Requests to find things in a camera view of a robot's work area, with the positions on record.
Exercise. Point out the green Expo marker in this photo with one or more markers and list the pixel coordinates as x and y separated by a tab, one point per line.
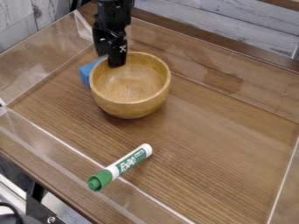
102	178

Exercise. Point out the black metal table frame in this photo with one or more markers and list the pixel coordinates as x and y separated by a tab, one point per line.
36	213

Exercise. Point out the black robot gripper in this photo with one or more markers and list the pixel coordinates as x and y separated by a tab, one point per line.
113	18

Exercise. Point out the brown wooden bowl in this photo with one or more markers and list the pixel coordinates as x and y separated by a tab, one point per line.
131	91

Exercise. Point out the clear acrylic tray wall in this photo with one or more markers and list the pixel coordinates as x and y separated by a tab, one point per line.
225	135

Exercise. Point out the blue block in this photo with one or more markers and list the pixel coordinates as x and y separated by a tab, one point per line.
85	71

